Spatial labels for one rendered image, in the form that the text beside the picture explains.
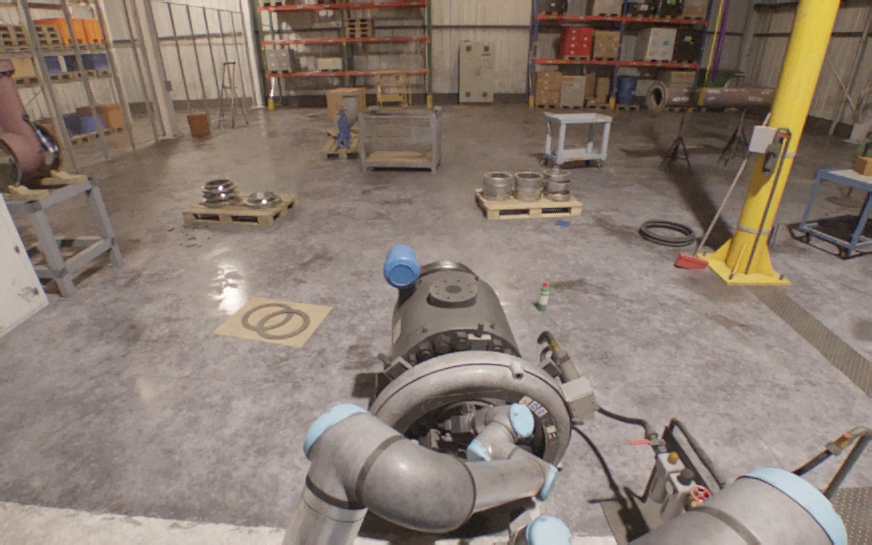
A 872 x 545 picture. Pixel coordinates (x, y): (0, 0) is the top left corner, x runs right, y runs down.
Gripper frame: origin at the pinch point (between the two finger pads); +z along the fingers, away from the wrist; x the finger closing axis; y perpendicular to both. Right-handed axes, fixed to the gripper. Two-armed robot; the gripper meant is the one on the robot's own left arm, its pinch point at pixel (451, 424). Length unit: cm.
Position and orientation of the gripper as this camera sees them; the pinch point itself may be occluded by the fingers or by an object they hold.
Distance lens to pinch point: 155.2
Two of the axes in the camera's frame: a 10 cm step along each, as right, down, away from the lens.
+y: -0.6, -9.5, 3.2
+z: -5.8, 2.9, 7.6
